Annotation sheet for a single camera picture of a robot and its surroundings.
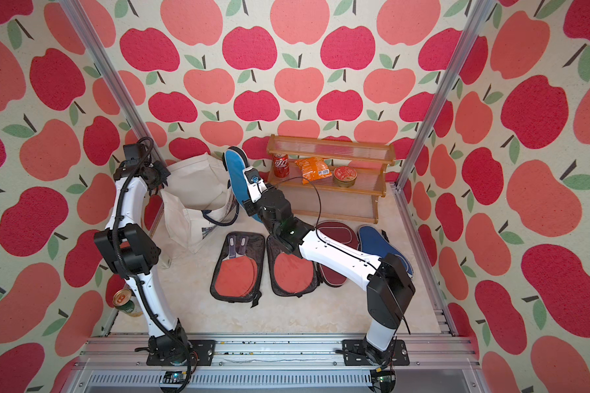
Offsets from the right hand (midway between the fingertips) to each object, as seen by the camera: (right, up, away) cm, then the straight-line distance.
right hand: (252, 185), depth 72 cm
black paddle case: (-8, -32, +19) cm, 38 cm away
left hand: (-37, +7, +22) cm, 44 cm away
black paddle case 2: (+11, -31, +17) cm, 37 cm away
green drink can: (-40, -36, +3) cm, 54 cm away
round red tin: (+33, +6, +26) cm, 43 cm away
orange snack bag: (+20, +9, +28) cm, 36 cm away
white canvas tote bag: (-33, -3, +39) cm, 51 cm away
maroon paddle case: (+33, -17, +27) cm, 46 cm away
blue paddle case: (+45, -20, +27) cm, 56 cm away
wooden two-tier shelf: (+28, +6, +29) cm, 41 cm away
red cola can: (+7, +10, +24) cm, 27 cm away
